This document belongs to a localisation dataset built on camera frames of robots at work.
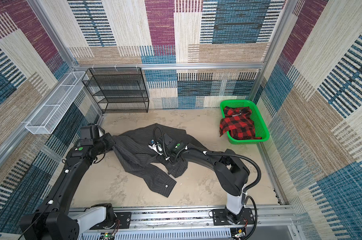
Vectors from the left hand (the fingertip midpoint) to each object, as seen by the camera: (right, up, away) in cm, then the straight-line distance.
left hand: (112, 136), depth 80 cm
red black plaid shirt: (+73, +8, +18) cm, 76 cm away
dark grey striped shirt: (+6, -8, +12) cm, 16 cm away
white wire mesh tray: (-28, +7, -11) cm, 30 cm away
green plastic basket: (+88, +3, +19) cm, 90 cm away
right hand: (+26, -12, +6) cm, 29 cm away
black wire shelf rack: (-9, +31, +29) cm, 43 cm away
